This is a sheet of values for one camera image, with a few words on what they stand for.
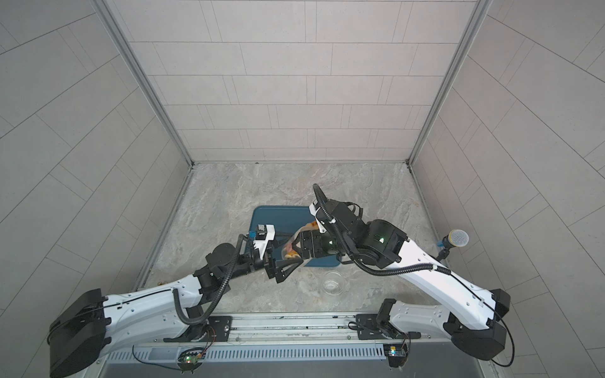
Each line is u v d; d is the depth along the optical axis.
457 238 0.65
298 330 0.72
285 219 0.97
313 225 0.93
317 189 0.48
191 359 0.64
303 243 0.56
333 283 0.81
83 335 0.39
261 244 0.58
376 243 0.41
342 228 0.44
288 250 0.62
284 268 0.58
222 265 0.53
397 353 0.68
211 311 0.38
